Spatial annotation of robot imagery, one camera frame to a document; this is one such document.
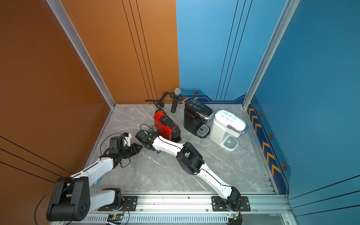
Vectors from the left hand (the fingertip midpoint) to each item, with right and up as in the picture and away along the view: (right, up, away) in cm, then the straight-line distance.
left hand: (141, 145), depth 91 cm
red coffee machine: (+16, +12, -6) cm, 21 cm away
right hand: (+10, +5, +9) cm, 14 cm away
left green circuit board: (-7, -33, -19) cm, 39 cm away
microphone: (+22, +33, +12) cm, 42 cm away
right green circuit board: (+54, -34, -21) cm, 67 cm away
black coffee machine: (+36, +18, -2) cm, 41 cm away
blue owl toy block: (-5, -6, -38) cm, 39 cm away
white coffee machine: (+53, +11, -8) cm, 54 cm away
